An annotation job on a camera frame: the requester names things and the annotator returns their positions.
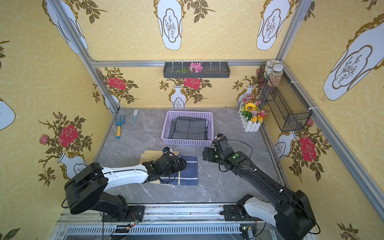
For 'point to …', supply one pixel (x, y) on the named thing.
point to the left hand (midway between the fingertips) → (178, 163)
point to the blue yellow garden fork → (119, 123)
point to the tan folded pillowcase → (152, 155)
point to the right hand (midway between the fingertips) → (211, 151)
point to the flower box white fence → (251, 115)
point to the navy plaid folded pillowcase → (187, 176)
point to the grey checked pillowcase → (190, 128)
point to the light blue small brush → (135, 115)
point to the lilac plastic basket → (169, 126)
